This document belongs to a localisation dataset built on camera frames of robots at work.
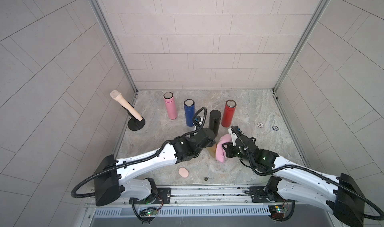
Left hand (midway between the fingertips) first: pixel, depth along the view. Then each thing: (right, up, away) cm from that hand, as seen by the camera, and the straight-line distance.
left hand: (212, 134), depth 75 cm
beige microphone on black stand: (-47, +3, +21) cm, 52 cm away
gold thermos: (0, -8, +1) cm, 8 cm away
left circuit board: (-28, -32, -11) cm, 44 cm away
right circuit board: (+29, -34, -7) cm, 45 cm away
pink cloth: (+4, -9, 0) cm, 10 cm away
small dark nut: (-3, -23, +1) cm, 23 cm away
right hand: (+5, -7, +3) cm, 9 cm away
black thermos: (+1, +6, +5) cm, 8 cm away
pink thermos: (-24, +17, +11) cm, 31 cm away
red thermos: (+11, +10, +12) cm, 19 cm away
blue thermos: (-12, +12, +8) cm, 19 cm away
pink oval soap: (-15, -20, +2) cm, 25 cm away
